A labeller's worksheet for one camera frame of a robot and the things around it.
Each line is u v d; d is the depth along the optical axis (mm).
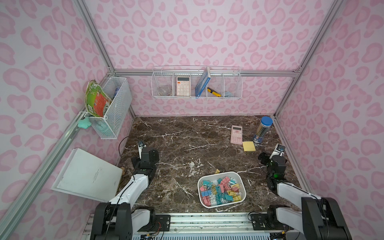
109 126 725
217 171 898
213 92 977
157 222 722
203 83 881
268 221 707
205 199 781
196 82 980
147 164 664
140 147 749
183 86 947
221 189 798
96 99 731
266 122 915
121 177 804
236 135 1066
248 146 1008
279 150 734
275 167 664
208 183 845
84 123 618
